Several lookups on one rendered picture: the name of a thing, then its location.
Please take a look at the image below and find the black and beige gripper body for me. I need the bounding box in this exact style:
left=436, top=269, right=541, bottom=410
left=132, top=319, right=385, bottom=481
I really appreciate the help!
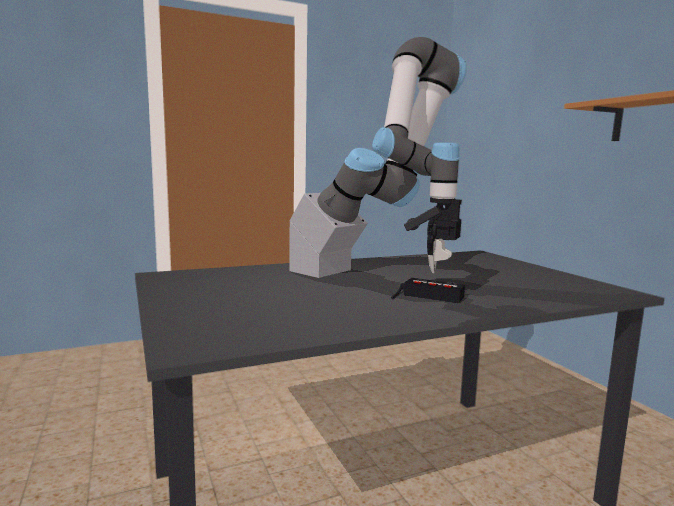
left=427, top=197, right=462, bottom=240

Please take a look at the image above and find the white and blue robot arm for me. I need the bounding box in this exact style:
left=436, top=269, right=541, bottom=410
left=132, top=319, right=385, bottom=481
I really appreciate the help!
left=317, top=37, right=466, bottom=223

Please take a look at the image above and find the black power strip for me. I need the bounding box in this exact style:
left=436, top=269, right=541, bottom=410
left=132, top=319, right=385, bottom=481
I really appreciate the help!
left=402, top=278, right=465, bottom=303

